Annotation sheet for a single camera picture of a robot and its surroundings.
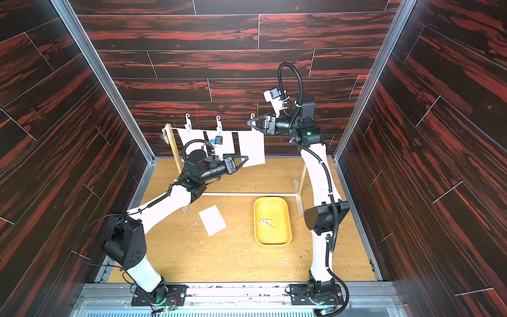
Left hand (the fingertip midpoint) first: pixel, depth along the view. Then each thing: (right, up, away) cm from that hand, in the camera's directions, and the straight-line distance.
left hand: (248, 159), depth 74 cm
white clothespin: (+8, -29, +19) cm, 35 cm away
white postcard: (-18, -28, +20) cm, 38 cm away
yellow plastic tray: (+11, -28, +19) cm, 36 cm away
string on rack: (-22, +20, +30) cm, 42 cm away
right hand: (+1, +14, -4) cm, 14 cm away
